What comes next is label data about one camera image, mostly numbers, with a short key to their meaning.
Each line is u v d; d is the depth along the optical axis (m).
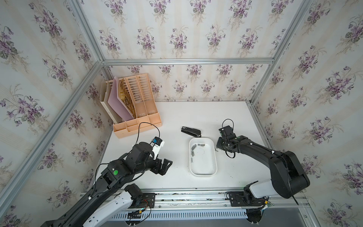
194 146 0.93
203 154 0.90
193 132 0.99
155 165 0.58
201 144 0.93
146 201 0.72
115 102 0.85
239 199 0.73
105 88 0.86
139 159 0.48
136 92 1.10
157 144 0.59
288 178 0.43
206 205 0.73
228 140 0.70
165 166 0.60
